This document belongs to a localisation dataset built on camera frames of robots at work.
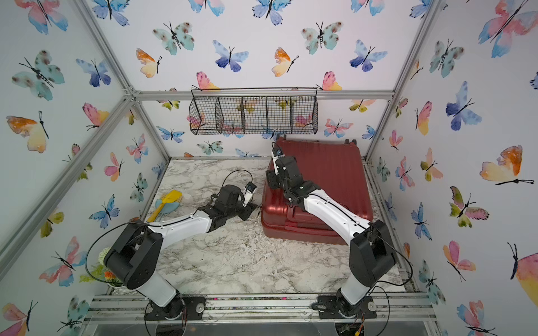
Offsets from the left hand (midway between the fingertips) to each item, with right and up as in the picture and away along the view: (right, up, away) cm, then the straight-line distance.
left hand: (254, 199), depth 91 cm
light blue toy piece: (-42, -5, +10) cm, 43 cm away
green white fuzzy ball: (-48, -16, -21) cm, 55 cm away
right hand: (+10, +12, -6) cm, 16 cm away
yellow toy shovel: (-42, 0, +12) cm, 44 cm away
